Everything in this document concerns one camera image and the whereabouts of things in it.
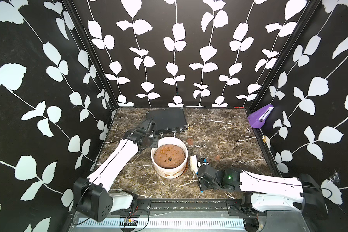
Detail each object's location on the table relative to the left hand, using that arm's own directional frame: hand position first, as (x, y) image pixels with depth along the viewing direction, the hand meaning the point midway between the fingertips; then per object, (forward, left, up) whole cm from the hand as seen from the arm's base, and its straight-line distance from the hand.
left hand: (155, 139), depth 81 cm
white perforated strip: (-39, -17, -17) cm, 46 cm away
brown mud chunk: (+8, -22, -17) cm, 29 cm away
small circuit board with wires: (-37, +13, -16) cm, 42 cm away
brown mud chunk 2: (-5, -39, -17) cm, 43 cm away
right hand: (-22, -21, -9) cm, 32 cm away
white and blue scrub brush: (-14, -21, -5) cm, 26 cm away
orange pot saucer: (-12, -18, -14) cm, 26 cm away
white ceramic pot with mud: (-10, -8, -6) cm, 14 cm away
